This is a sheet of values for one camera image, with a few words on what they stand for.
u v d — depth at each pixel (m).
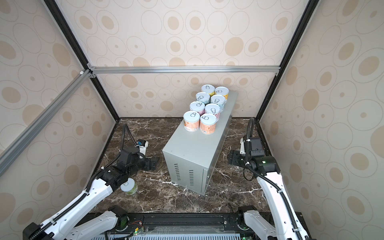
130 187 0.78
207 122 0.64
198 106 0.70
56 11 0.69
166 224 0.75
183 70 0.90
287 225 0.38
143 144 0.69
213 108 0.69
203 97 0.74
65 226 0.40
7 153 0.51
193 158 0.59
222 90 0.78
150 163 0.69
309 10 0.69
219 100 0.73
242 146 0.67
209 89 0.80
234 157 0.65
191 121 0.65
